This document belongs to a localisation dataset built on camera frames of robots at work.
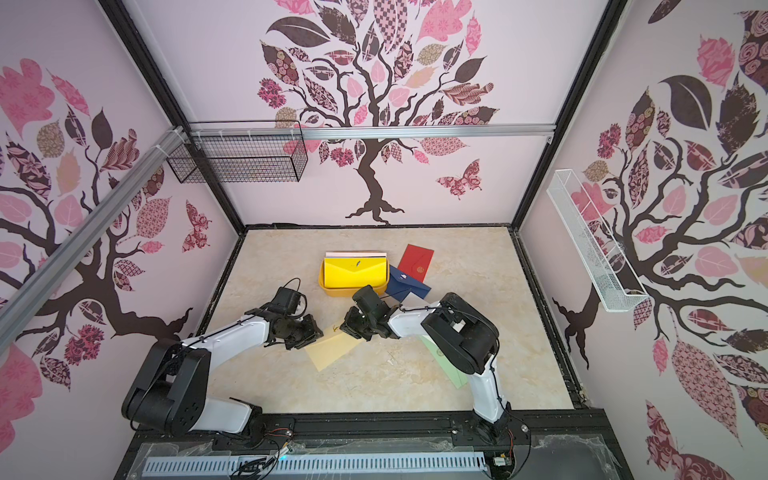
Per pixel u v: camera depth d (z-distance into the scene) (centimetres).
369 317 74
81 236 60
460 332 52
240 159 142
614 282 65
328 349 88
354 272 100
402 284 102
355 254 109
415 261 110
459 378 82
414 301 97
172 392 43
